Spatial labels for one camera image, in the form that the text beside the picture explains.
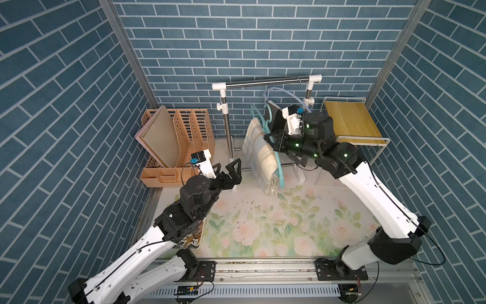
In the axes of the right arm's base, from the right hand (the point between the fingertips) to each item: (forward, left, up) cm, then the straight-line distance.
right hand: (267, 137), depth 62 cm
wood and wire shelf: (+23, -38, -10) cm, 46 cm away
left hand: (-7, +9, -6) cm, 13 cm away
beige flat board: (+22, +56, -26) cm, 66 cm away
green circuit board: (-39, +27, -45) cm, 66 cm away
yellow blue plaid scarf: (+1, +2, -11) cm, 11 cm away
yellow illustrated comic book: (-23, +28, -41) cm, 55 cm away
